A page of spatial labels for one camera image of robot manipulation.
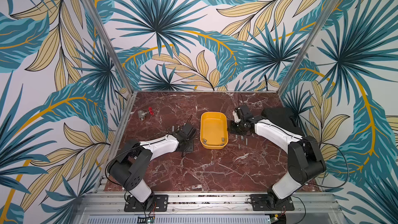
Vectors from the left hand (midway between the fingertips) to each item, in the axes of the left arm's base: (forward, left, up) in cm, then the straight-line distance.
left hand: (188, 148), depth 91 cm
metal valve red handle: (+23, +32, +2) cm, 40 cm away
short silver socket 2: (+4, -10, +1) cm, 11 cm away
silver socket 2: (+14, +7, +1) cm, 15 cm away
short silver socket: (+6, -21, 0) cm, 22 cm away
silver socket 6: (+2, -30, 0) cm, 30 cm away
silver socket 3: (+9, -30, 0) cm, 31 cm away
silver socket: (+13, +10, +1) cm, 16 cm away
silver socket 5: (+5, -35, 0) cm, 36 cm away
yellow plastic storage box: (+14, -16, +2) cm, 21 cm away
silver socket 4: (+8, -33, +1) cm, 34 cm away
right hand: (+10, -24, +7) cm, 27 cm away
